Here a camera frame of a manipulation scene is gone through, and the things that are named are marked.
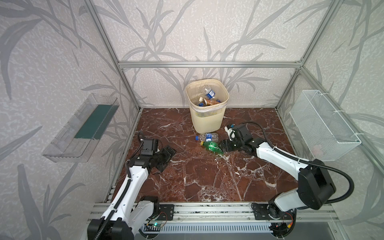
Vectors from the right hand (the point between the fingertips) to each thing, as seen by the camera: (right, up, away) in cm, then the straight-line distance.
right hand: (223, 139), depth 88 cm
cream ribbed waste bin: (-11, +12, +2) cm, 16 cm away
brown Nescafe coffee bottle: (-8, +24, +9) cm, 26 cm away
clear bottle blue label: (-7, +29, +10) cm, 32 cm away
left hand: (-27, -5, -7) cm, 28 cm away
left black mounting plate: (-30, -34, -14) cm, 48 cm away
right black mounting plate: (+17, -34, -14) cm, 40 cm away
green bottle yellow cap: (-6, -5, +5) cm, 10 cm away
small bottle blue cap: (-9, 0, +11) cm, 15 cm away
